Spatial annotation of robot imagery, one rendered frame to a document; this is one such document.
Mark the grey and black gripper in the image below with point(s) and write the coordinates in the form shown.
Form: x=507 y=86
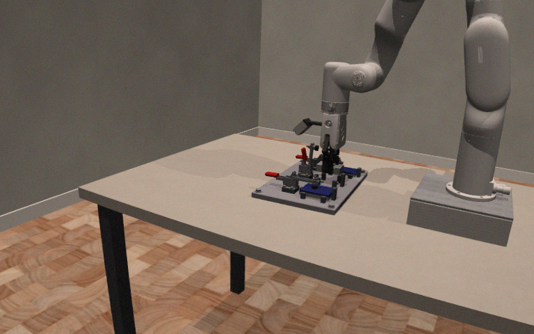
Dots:
x=333 y=135

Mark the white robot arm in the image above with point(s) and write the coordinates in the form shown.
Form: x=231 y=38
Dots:
x=487 y=78

